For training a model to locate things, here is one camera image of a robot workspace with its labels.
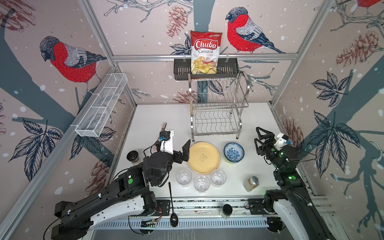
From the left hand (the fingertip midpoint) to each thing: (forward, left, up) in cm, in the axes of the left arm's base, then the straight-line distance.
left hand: (180, 140), depth 61 cm
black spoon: (-25, +4, -32) cm, 41 cm away
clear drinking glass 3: (-5, -19, -33) cm, 38 cm away
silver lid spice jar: (-11, -34, -24) cm, 43 cm away
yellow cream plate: (+5, -11, -31) cm, 33 cm away
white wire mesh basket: (+24, +45, -3) cm, 51 cm away
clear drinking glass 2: (-8, -10, -33) cm, 36 cm away
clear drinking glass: (-5, +1, -33) cm, 33 cm away
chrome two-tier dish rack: (+27, -19, -6) cm, 34 cm away
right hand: (+8, -35, -8) cm, 37 cm away
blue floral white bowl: (+8, -29, -28) cm, 41 cm away
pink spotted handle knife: (+33, +16, -32) cm, 49 cm away
